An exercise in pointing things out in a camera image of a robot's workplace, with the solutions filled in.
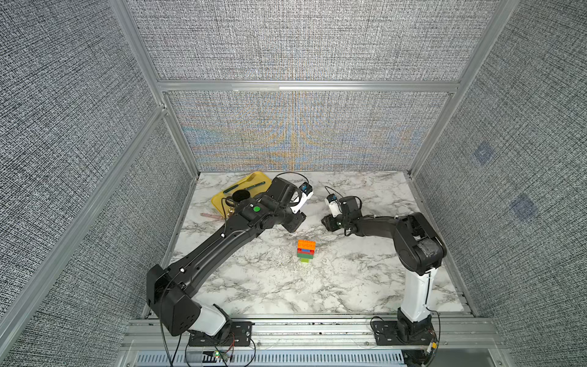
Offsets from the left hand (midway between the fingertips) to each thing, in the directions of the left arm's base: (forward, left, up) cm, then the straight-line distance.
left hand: (302, 211), depth 75 cm
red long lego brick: (-8, -1, -14) cm, 16 cm away
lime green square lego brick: (-7, -1, -24) cm, 25 cm away
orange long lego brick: (0, -3, -24) cm, 24 cm away
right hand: (+14, -13, -22) cm, 29 cm away
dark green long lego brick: (-6, -2, -22) cm, 23 cm away
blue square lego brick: (-7, -1, -14) cm, 16 cm away
